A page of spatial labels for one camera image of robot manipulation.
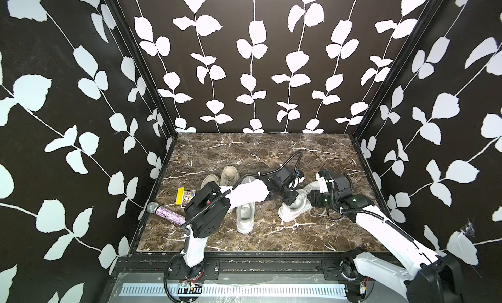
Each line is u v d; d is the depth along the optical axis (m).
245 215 0.84
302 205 0.83
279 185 0.69
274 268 0.76
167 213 0.84
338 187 0.62
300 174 0.79
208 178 0.96
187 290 0.73
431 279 0.39
